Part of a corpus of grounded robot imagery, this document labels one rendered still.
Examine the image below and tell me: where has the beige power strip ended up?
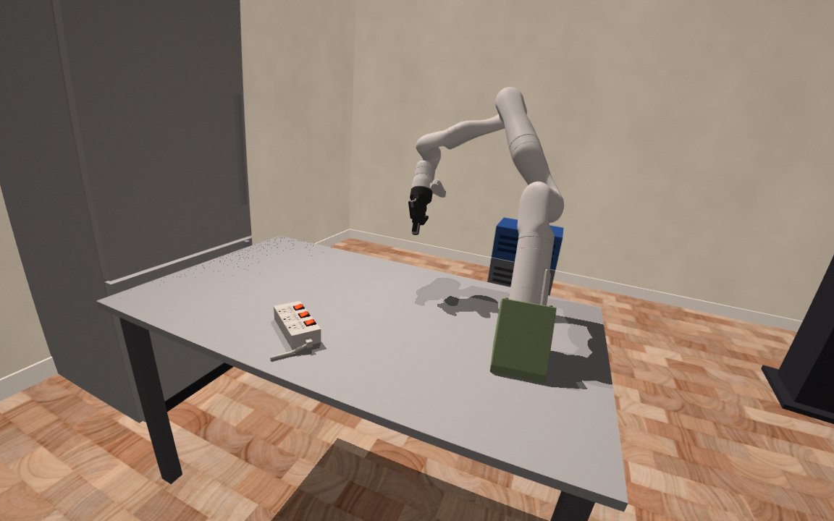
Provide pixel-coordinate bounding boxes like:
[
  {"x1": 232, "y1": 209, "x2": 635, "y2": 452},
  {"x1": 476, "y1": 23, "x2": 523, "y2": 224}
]
[{"x1": 270, "y1": 301, "x2": 321, "y2": 360}]

